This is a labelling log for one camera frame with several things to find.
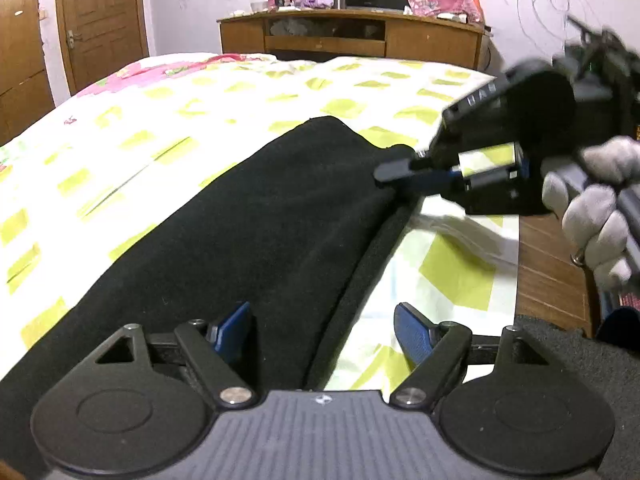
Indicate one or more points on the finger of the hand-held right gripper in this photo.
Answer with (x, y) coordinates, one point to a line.
(395, 170)

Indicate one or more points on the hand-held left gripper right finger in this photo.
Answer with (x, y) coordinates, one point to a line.
(415, 332)

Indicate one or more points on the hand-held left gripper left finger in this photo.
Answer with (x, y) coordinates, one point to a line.
(235, 327)

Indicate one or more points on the black pants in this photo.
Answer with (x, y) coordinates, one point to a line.
(210, 260)

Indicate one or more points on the person's right hand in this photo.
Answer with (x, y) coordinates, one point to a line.
(595, 210)

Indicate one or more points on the wooden desk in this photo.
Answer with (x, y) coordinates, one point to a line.
(350, 37)

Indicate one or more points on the person's dark clothing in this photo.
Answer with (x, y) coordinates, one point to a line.
(580, 390)

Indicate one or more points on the purple crumpled bag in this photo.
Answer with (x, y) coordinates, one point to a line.
(312, 2)

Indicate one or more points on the printed yellow pink bedsheet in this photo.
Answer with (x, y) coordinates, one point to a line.
(150, 125)

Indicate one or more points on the wooden door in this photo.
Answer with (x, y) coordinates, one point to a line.
(102, 20)

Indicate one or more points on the wooden wardrobe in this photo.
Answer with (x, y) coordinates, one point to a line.
(22, 50)

